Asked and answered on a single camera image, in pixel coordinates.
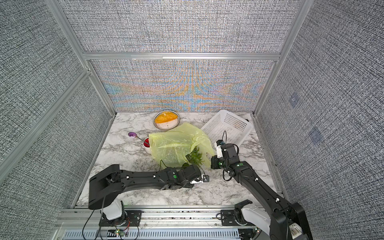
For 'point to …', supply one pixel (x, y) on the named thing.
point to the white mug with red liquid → (146, 145)
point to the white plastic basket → (226, 126)
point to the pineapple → (194, 157)
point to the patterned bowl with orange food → (166, 119)
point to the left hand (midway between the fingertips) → (194, 172)
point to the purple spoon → (134, 135)
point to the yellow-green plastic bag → (169, 148)
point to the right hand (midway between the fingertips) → (211, 155)
